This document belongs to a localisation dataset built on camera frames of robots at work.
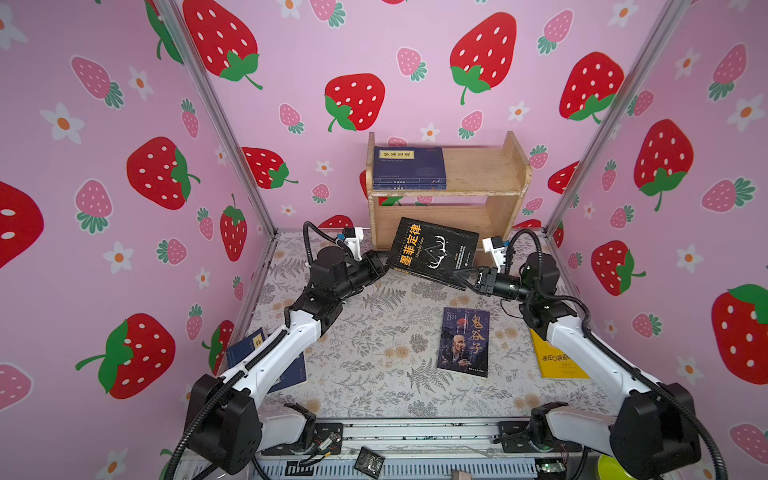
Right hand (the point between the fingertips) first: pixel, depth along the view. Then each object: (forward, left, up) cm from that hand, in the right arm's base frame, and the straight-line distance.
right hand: (453, 276), depth 71 cm
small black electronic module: (-37, +16, -26) cm, 48 cm away
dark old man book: (-3, -7, -28) cm, 29 cm away
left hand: (+3, +13, +3) cm, 14 cm away
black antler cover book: (+5, +5, +2) cm, 8 cm away
